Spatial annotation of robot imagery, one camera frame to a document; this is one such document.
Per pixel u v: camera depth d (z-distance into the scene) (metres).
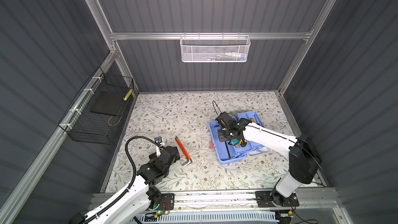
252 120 0.91
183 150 0.91
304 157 0.52
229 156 0.81
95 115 0.72
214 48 1.24
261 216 0.71
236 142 0.68
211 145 0.89
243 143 0.84
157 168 0.60
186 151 0.91
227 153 0.82
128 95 0.82
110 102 0.75
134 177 0.53
